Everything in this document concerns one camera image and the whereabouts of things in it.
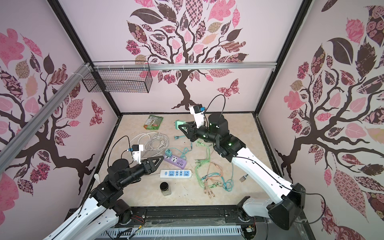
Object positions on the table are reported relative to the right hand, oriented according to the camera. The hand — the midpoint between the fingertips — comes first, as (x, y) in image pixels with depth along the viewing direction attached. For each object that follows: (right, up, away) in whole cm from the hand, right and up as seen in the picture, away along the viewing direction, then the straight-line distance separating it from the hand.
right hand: (182, 123), depth 65 cm
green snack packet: (-28, +2, +49) cm, 56 cm away
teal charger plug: (-11, -18, +25) cm, 32 cm away
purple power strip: (-6, -23, +26) cm, 35 cm away
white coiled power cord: (-23, -13, +36) cm, 44 cm away
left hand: (-10, -18, +6) cm, 22 cm away
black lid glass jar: (-10, -33, +9) cm, 36 cm away
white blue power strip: (-6, -30, +21) cm, 36 cm away
